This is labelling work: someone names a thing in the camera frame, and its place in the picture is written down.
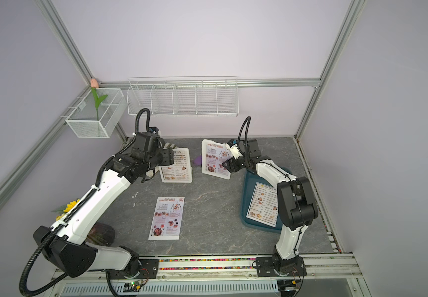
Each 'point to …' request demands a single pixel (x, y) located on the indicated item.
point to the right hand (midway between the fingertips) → (227, 159)
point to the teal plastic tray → (249, 185)
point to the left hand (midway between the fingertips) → (166, 154)
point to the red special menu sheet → (167, 219)
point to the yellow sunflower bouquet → (65, 209)
